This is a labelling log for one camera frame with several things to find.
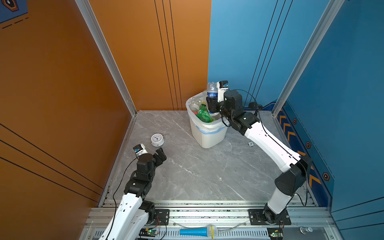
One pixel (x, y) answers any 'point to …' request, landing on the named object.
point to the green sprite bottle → (203, 114)
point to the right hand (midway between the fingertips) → (210, 97)
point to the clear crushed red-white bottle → (194, 105)
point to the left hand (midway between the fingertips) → (156, 150)
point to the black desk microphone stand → (254, 105)
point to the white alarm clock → (157, 139)
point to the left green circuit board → (148, 232)
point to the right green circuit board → (275, 233)
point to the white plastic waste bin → (207, 135)
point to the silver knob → (304, 230)
